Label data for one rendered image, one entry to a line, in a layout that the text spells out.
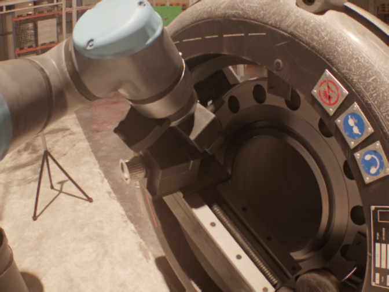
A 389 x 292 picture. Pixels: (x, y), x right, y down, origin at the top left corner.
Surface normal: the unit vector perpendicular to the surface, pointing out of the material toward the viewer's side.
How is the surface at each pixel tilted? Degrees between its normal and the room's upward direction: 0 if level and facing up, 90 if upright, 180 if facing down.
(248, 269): 25
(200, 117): 49
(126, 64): 132
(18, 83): 65
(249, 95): 90
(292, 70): 90
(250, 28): 90
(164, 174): 115
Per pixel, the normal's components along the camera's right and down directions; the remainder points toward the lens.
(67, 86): 0.09, 0.64
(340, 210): -0.82, 0.23
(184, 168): 0.54, 0.64
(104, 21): -0.20, -0.38
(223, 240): 0.20, -0.73
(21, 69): 0.66, -0.70
